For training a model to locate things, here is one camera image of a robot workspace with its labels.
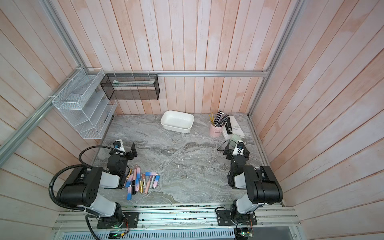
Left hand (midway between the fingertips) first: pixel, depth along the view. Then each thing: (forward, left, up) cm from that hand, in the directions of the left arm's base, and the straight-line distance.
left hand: (127, 145), depth 91 cm
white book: (+20, -74, -8) cm, 77 cm away
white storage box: (+27, -31, -8) cm, 42 cm away
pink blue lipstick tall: (-22, -9, -8) cm, 25 cm away
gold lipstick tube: (-22, -11, -9) cm, 26 cm away
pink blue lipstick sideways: (-15, -15, -8) cm, 23 cm away
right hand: (0, -68, +2) cm, 68 cm away
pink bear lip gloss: (-22, -15, -8) cm, 28 cm away
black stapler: (+20, -67, -4) cm, 70 cm away
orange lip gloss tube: (-19, -12, -8) cm, 24 cm away
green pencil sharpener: (+7, -69, -3) cm, 69 cm away
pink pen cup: (+13, -57, -2) cm, 59 cm away
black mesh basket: (+39, +3, +16) cm, 42 cm away
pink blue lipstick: (-20, -19, -8) cm, 29 cm away
